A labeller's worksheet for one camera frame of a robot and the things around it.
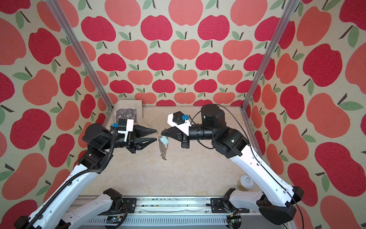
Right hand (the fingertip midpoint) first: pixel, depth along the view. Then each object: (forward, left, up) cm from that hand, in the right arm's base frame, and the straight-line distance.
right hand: (165, 134), depth 52 cm
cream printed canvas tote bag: (+42, +42, -33) cm, 69 cm away
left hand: (-2, +3, -1) cm, 4 cm away
